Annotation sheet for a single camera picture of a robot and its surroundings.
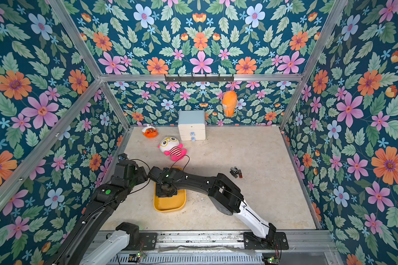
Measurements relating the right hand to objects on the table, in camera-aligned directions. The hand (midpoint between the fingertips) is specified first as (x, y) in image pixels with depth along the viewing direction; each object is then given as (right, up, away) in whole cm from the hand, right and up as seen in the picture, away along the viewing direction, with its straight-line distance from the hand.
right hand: (161, 194), depth 85 cm
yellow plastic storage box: (+7, -5, 0) cm, 9 cm away
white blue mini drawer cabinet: (+14, +38, +18) cm, 44 cm away
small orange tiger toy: (-16, +34, +26) cm, 46 cm away
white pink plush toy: (+2, +24, +16) cm, 29 cm away
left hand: (-7, +14, -7) cm, 17 cm away
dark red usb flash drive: (+44, +8, +11) cm, 46 cm away
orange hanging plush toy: (+37, +51, +12) cm, 64 cm away
